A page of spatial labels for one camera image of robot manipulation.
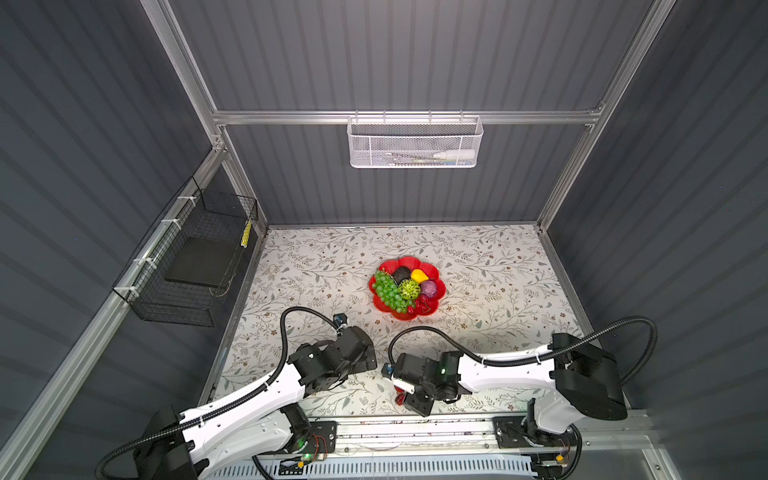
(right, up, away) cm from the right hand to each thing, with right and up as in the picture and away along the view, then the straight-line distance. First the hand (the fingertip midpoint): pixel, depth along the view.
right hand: (412, 401), depth 80 cm
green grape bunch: (-7, +28, +15) cm, 33 cm away
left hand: (-13, +12, 0) cm, 18 cm away
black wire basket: (-59, +51, +3) cm, 78 cm away
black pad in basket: (-52, +38, -7) cm, 65 cm away
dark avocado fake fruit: (-2, +33, +20) cm, 38 cm away
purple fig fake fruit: (+7, +29, +17) cm, 34 cm away
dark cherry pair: (+4, +24, +14) cm, 29 cm away
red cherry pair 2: (-3, +2, -1) cm, 4 cm away
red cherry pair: (0, +22, +14) cm, 26 cm away
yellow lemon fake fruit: (+4, +32, +21) cm, 39 cm away
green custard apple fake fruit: (0, +29, +14) cm, 32 cm away
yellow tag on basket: (-47, +45, +4) cm, 65 cm away
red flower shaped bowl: (+8, +34, +22) cm, 41 cm away
